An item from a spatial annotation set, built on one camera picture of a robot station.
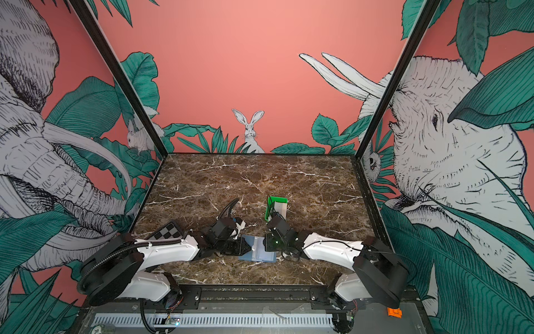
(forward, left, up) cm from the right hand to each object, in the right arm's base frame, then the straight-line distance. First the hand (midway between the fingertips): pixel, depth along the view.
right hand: (262, 241), depth 83 cm
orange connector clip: (-23, -47, -4) cm, 53 cm away
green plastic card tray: (+20, -3, -4) cm, 20 cm away
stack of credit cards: (+16, -8, -2) cm, 18 cm away
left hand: (-2, +4, -2) cm, 5 cm away
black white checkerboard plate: (+5, +40, -2) cm, 40 cm away
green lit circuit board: (-26, +30, -5) cm, 40 cm away
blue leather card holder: (-3, +2, -5) cm, 6 cm away
